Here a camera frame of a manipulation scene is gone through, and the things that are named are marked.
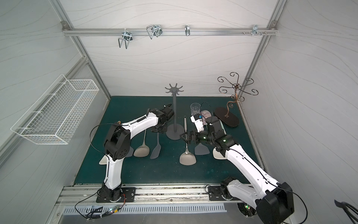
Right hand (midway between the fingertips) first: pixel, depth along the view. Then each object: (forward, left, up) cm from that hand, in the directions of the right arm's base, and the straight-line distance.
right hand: (187, 135), depth 73 cm
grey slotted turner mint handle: (-2, +20, -20) cm, 28 cm away
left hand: (+12, +18, -13) cm, 25 cm away
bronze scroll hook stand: (+25, -33, -19) cm, 45 cm away
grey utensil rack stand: (+14, +9, -20) cm, 26 cm away
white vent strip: (-33, +45, -22) cm, 60 cm away
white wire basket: (0, +66, +12) cm, 67 cm away
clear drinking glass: (+33, -6, -17) cm, 38 cm away
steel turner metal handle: (-6, 0, -17) cm, 18 cm away
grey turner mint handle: (+1, -9, -20) cm, 22 cm away
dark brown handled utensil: (0, +29, -23) cm, 37 cm away
